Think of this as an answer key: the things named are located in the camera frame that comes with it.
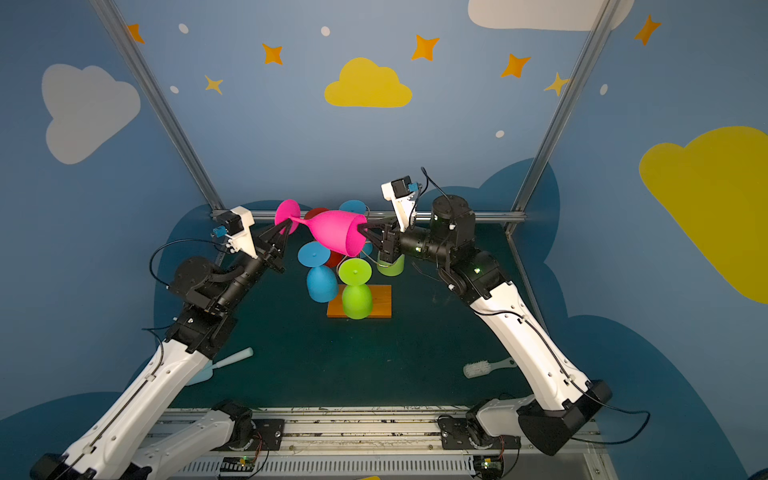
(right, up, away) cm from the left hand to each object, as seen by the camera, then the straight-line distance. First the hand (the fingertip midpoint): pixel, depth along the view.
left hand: (283, 218), depth 60 cm
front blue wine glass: (+4, -15, +14) cm, 21 cm away
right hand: (+16, -1, -2) cm, 17 cm away
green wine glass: (+14, -17, +12) cm, 25 cm away
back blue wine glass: (+13, +5, +20) cm, 25 cm away
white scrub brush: (+49, -40, +24) cm, 68 cm away
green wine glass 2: (+22, -12, +27) cm, 37 cm away
